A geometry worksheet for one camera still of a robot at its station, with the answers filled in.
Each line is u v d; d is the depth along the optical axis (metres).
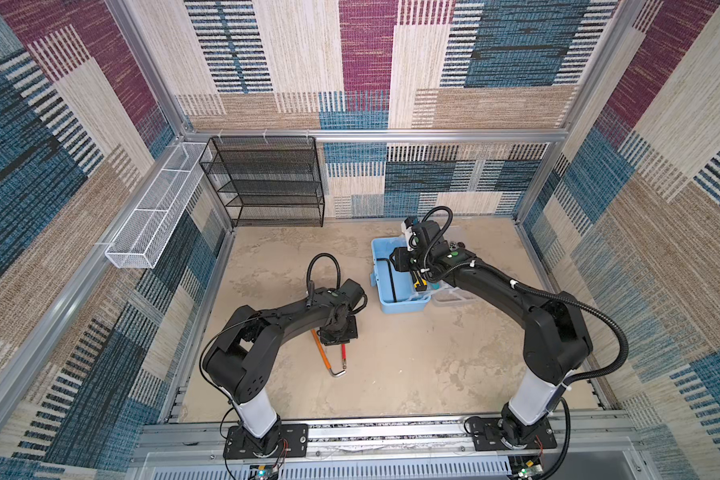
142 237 0.71
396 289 1.00
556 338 0.47
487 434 0.73
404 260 0.80
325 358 0.87
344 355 0.87
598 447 0.72
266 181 1.11
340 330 0.76
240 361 0.46
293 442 0.73
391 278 1.02
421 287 0.91
